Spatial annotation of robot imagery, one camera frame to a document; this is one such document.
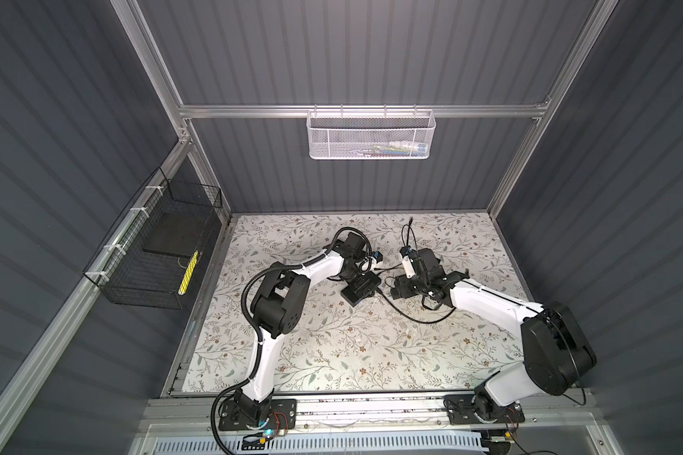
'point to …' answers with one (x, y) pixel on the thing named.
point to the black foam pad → (177, 234)
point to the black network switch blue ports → (359, 288)
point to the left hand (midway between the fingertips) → (363, 283)
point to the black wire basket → (152, 257)
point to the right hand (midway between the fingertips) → (405, 282)
